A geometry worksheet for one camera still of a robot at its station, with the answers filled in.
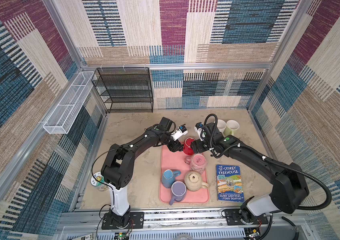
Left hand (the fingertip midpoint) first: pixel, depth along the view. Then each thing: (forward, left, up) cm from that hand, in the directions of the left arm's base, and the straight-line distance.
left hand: (180, 142), depth 90 cm
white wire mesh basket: (+2, +57, +23) cm, 61 cm away
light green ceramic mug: (+15, -36, -3) cm, 39 cm away
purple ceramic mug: (-27, +2, -2) cm, 27 cm away
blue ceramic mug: (-21, +7, +1) cm, 22 cm away
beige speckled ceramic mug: (-22, -5, -2) cm, 23 cm away
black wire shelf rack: (+40, +38, +9) cm, 56 cm away
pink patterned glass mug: (-13, -9, +1) cm, 16 cm away
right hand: (-4, -10, +3) cm, 11 cm away
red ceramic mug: (-1, -4, -5) cm, 7 cm away
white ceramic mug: (+14, -28, -2) cm, 32 cm away
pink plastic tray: (-17, -1, -8) cm, 19 cm away
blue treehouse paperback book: (-21, -26, -8) cm, 34 cm away
